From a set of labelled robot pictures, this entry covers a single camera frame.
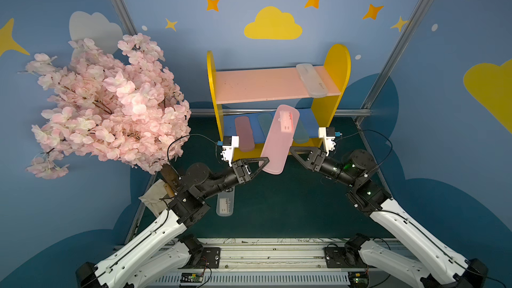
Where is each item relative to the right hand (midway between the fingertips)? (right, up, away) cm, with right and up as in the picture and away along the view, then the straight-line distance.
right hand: (294, 149), depth 60 cm
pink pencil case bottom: (-17, +5, +30) cm, 35 cm away
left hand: (-8, -3, -6) cm, 10 cm away
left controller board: (-36, -48, +11) cm, 61 cm away
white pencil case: (-26, -26, +27) cm, 45 cm away
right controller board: (+26, -49, +12) cm, 57 cm away
